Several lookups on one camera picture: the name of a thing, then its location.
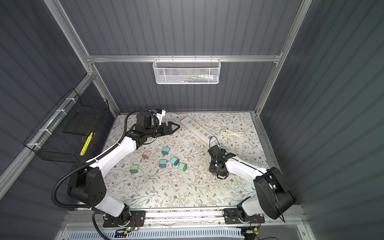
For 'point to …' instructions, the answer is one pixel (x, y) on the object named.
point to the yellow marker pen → (86, 144)
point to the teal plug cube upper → (165, 150)
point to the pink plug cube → (146, 154)
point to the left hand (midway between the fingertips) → (176, 127)
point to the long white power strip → (199, 130)
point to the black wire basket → (50, 143)
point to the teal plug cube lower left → (163, 163)
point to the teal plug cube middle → (175, 161)
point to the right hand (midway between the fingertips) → (215, 170)
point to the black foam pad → (83, 123)
